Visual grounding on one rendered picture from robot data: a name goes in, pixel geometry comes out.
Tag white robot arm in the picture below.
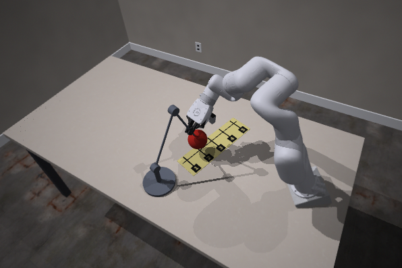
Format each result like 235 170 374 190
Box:
200 57 326 198

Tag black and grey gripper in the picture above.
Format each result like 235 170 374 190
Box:
185 98 214 135

